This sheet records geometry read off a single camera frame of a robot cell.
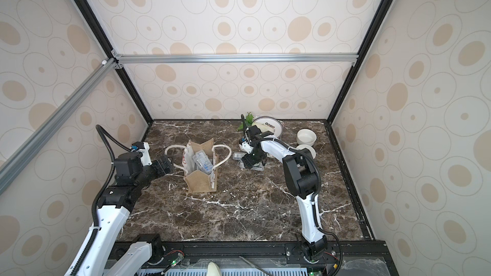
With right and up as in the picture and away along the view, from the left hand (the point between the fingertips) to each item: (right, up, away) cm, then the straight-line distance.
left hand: (172, 157), depth 76 cm
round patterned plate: (+41, +17, +41) cm, 61 cm away
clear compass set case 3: (+35, -7, +22) cm, 42 cm away
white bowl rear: (+64, +8, +34) cm, 73 cm away
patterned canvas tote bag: (+6, -12, +11) cm, 18 cm away
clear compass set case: (+9, -3, +14) cm, 17 cm away
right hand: (+36, -4, +24) cm, 43 cm away
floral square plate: (+40, +4, -11) cm, 41 cm away
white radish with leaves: (+30, +18, +43) cm, 55 cm away
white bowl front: (+62, +3, +26) cm, 67 cm away
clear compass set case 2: (+25, -2, +27) cm, 37 cm away
